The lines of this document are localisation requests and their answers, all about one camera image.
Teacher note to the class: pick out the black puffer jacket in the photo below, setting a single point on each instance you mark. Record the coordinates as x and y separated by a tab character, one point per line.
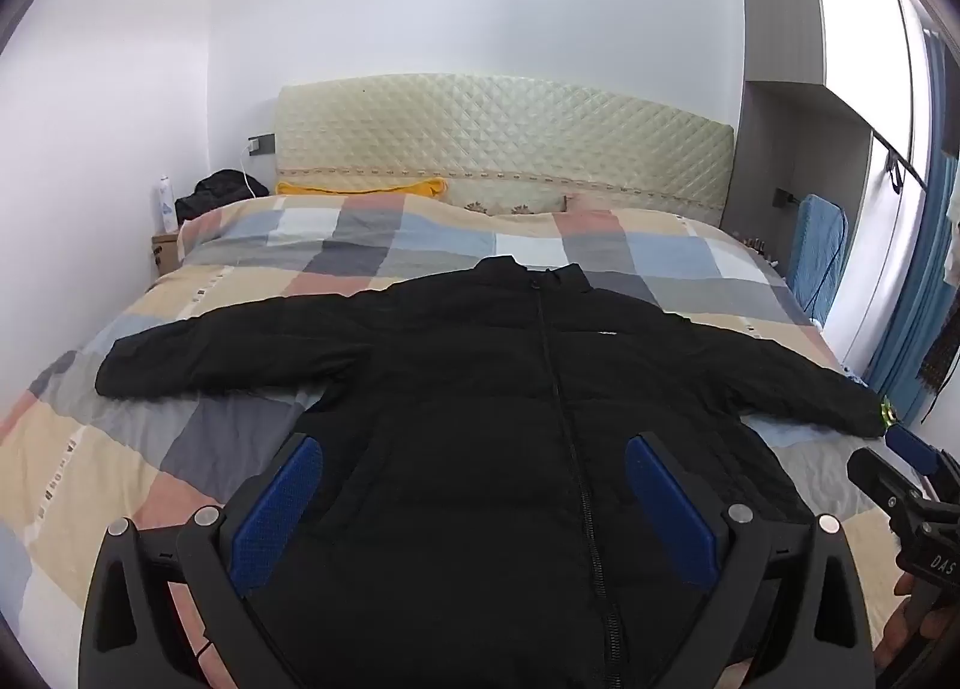
465	396

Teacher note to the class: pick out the black clothes rail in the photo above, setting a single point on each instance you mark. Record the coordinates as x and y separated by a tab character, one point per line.
896	160

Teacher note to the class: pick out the blue folded cloth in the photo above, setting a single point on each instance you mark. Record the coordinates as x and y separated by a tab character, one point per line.
819	254

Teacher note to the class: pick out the grey wardrobe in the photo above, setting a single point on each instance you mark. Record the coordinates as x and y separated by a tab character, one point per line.
840	44

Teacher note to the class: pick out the floral pillow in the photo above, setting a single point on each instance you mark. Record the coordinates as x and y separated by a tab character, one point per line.
540	203

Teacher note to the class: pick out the cream quilted headboard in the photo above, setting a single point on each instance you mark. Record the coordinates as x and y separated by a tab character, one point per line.
487	126

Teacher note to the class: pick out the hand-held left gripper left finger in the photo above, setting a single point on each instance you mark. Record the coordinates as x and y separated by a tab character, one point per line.
276	509

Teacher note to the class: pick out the black bag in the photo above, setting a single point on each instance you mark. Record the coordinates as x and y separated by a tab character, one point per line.
221	190

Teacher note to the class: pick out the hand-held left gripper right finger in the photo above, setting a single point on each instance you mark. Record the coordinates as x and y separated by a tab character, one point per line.
671	509

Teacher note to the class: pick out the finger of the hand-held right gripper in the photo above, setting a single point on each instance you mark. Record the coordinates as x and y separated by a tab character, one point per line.
911	447

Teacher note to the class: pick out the white spray bottle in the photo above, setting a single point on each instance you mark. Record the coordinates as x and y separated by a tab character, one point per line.
165	205

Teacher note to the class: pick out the grey wall socket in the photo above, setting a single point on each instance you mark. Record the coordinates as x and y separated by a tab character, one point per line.
262	145

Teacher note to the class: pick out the person's right hand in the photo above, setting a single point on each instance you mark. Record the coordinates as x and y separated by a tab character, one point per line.
904	640

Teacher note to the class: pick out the blue curtain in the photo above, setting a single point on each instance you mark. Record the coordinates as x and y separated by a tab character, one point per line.
911	299

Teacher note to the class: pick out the dark patterned hanging cloth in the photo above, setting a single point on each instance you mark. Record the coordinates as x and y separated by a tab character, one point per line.
941	363

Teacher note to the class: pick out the green yellow small object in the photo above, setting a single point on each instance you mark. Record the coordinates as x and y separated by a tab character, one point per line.
888	410

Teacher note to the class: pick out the checkered patchwork quilt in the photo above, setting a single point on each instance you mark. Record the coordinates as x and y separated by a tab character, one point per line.
375	246

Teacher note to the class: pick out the dark wall socket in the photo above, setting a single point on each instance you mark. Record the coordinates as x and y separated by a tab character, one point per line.
784	198

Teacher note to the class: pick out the cardboard box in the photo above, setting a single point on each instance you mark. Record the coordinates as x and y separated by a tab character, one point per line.
165	254

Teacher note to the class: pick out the white hanging garment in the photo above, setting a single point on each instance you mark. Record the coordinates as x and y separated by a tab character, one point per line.
954	224

